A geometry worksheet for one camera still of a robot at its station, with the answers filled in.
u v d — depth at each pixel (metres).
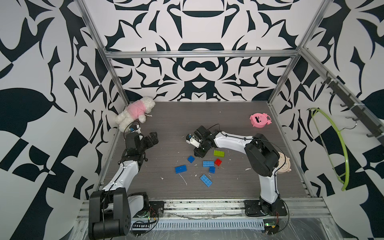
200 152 0.84
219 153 0.92
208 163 0.87
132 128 0.76
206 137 0.72
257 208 0.74
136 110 1.04
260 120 1.05
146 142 0.78
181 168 0.87
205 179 0.83
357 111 0.58
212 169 0.85
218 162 0.88
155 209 0.74
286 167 0.85
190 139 0.85
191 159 0.90
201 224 0.71
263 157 0.51
